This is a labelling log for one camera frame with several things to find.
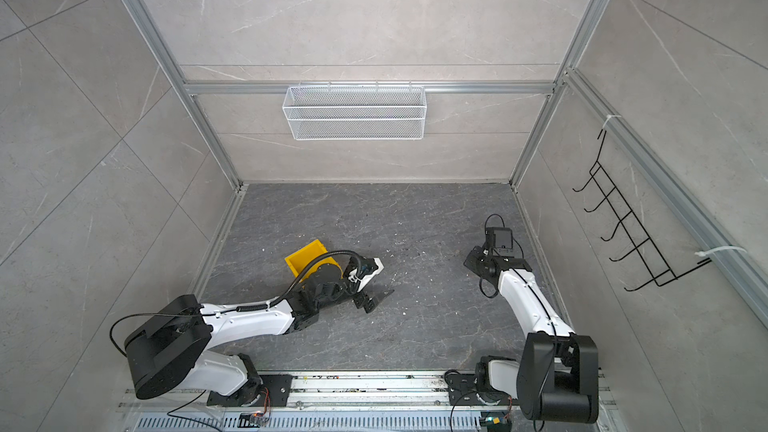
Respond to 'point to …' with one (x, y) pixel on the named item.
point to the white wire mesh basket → (355, 112)
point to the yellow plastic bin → (301, 258)
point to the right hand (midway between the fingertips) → (473, 256)
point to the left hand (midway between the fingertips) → (384, 268)
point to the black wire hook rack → (628, 226)
